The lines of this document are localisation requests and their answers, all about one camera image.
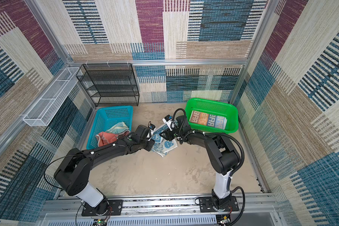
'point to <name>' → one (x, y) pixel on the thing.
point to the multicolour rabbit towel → (208, 119)
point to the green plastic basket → (215, 107)
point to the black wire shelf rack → (110, 84)
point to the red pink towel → (104, 138)
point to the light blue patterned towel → (161, 145)
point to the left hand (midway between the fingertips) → (152, 139)
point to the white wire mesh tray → (43, 112)
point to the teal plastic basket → (105, 118)
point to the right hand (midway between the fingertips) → (162, 134)
